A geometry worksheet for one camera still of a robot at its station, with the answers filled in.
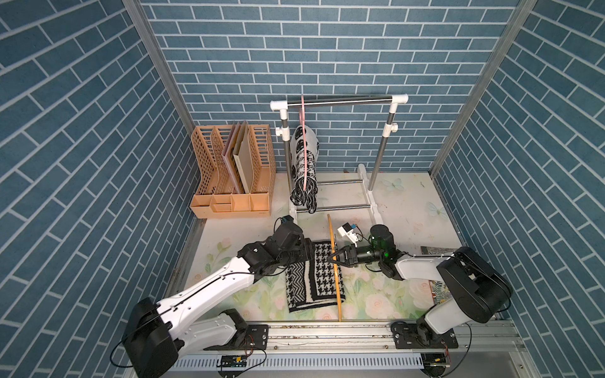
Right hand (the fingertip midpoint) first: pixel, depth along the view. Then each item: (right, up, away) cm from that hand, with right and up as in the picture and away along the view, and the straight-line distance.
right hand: (332, 263), depth 77 cm
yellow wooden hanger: (+1, 0, -1) cm, 1 cm away
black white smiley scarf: (-8, +22, +8) cm, 25 cm away
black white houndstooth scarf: (-6, -8, +3) cm, 10 cm away
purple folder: (-38, +38, +8) cm, 54 cm away
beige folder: (-32, +36, +10) cm, 49 cm away
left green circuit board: (-31, -29, -5) cm, 43 cm away
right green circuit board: (+31, -27, -7) cm, 42 cm away
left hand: (-5, +3, 0) cm, 6 cm away
